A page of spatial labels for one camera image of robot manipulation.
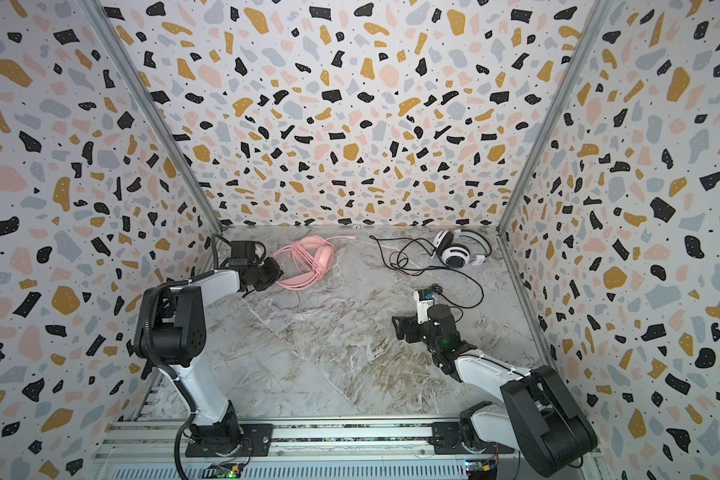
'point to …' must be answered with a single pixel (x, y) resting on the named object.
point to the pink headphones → (306, 278)
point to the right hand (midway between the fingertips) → (400, 311)
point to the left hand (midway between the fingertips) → (283, 264)
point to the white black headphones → (458, 247)
